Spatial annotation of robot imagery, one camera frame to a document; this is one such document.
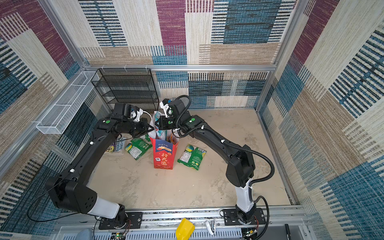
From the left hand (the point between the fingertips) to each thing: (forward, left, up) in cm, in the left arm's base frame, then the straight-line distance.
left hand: (154, 125), depth 77 cm
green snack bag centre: (-6, -19, -23) cm, 30 cm away
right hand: (-1, -1, +1) cm, 1 cm away
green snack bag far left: (+2, +16, -24) cm, 28 cm away
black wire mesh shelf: (+41, +21, -6) cm, 46 cm away
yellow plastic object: (-42, -15, -25) cm, 51 cm away
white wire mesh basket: (-2, +44, +7) cm, 45 cm away
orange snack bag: (+4, -7, -17) cm, 19 cm away
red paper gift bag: (-11, -5, -8) cm, 14 cm away
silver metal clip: (-41, -27, -25) cm, 55 cm away
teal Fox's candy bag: (-2, -3, -4) cm, 6 cm away
